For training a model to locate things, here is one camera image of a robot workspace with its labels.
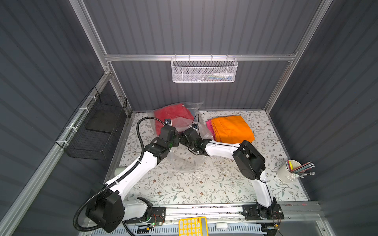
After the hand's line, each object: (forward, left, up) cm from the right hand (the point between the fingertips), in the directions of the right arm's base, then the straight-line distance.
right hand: (181, 137), depth 93 cm
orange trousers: (+8, -35, -2) cm, 36 cm away
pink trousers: (+12, -21, -6) cm, 25 cm away
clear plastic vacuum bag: (-11, 0, -10) cm, 15 cm away
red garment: (+7, -1, +9) cm, 12 cm away
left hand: (-6, +3, +11) cm, 13 cm away
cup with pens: (-20, -64, -3) cm, 67 cm away
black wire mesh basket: (-11, +43, +19) cm, 48 cm away
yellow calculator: (-47, -10, -8) cm, 48 cm away
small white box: (-46, -22, -6) cm, 51 cm away
